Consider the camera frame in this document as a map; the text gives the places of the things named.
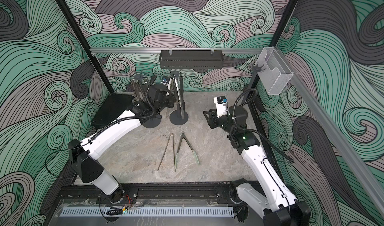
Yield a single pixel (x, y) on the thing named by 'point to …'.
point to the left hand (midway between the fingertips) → (171, 91)
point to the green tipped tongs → (183, 136)
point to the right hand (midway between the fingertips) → (205, 112)
